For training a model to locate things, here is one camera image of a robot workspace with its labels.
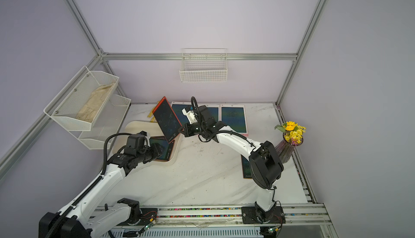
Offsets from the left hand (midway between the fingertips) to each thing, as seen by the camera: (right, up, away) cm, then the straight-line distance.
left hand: (162, 151), depth 83 cm
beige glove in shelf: (-33, +20, -8) cm, 39 cm away
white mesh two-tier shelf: (-37, +10, +8) cm, 39 cm away
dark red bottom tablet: (+46, -12, +5) cm, 48 cm away
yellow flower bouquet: (+64, +11, -9) cm, 65 cm away
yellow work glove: (-8, +17, +8) cm, 20 cm away
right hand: (+10, +11, -1) cm, 15 cm away
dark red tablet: (+2, +17, +2) cm, 17 cm away
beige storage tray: (-7, +11, +7) cm, 15 cm away
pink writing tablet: (+42, +19, +32) cm, 56 cm away
